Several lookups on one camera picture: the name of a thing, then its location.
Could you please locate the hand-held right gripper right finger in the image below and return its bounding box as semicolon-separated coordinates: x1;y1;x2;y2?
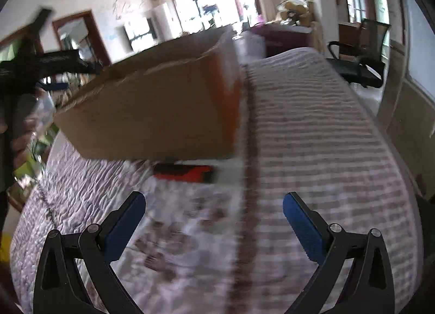
283;192;395;314

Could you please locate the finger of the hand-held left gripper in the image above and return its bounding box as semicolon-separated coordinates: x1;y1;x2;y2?
32;49;102;78
37;81;69;93

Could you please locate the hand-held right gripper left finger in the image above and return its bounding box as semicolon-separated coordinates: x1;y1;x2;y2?
33;192;147;314

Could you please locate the clear plastic bag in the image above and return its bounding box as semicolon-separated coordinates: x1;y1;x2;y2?
32;91;57;122

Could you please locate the red and black utility knife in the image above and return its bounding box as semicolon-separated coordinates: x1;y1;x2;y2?
153;163;216;184

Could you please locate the brown cardboard box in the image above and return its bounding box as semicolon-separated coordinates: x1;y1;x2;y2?
54;25;243;161

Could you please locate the person's left hand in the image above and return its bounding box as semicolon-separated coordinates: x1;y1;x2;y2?
10;110;43;168

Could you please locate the black office chair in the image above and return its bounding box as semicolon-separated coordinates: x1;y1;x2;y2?
328;18;391;88

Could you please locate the maroon shopping bag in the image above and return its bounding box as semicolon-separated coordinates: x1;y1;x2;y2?
250;23;313;58

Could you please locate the electric fan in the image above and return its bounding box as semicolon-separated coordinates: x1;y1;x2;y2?
277;0;311;24

